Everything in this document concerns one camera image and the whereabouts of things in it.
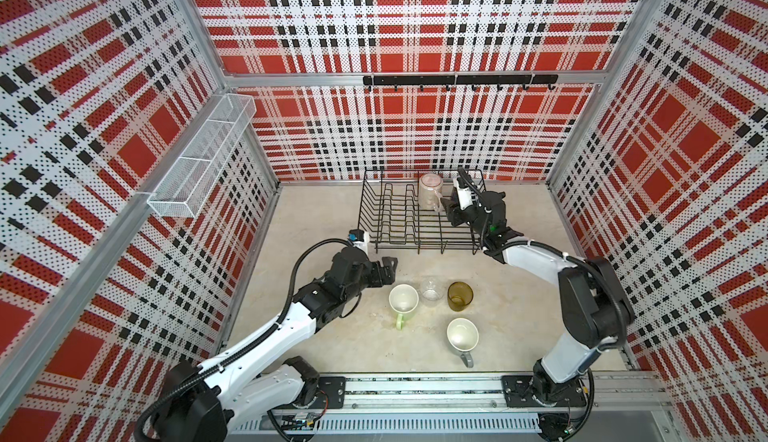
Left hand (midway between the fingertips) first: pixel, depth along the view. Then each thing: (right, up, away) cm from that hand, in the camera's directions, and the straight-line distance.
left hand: (384, 266), depth 79 cm
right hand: (+20, +20, +10) cm, 29 cm away
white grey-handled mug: (+22, -20, +3) cm, 30 cm away
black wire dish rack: (+4, +14, +28) cm, 32 cm away
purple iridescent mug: (+15, +22, +24) cm, 35 cm away
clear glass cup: (+14, -10, +11) cm, 21 cm away
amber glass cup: (+22, -11, +9) cm, 26 cm away
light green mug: (+5, -12, +9) cm, 15 cm away
